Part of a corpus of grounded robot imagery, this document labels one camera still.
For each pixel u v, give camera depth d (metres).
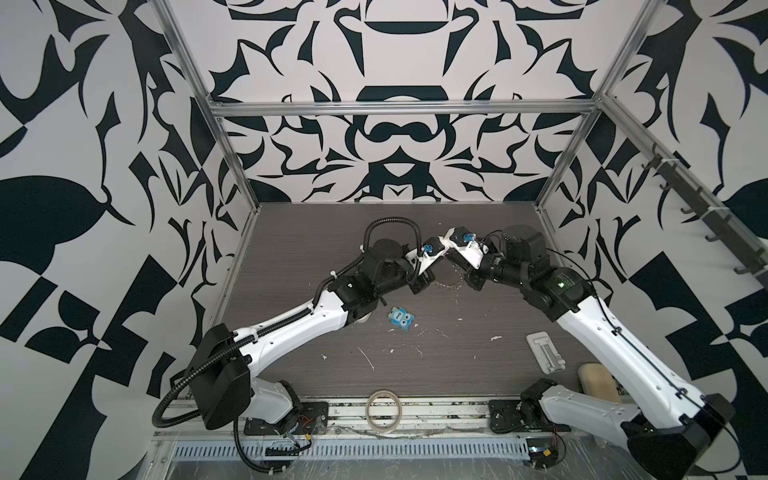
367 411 0.74
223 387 0.40
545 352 0.83
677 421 0.38
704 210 0.59
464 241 0.57
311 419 0.73
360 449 0.65
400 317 0.89
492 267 0.58
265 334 0.44
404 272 0.57
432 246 0.58
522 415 0.67
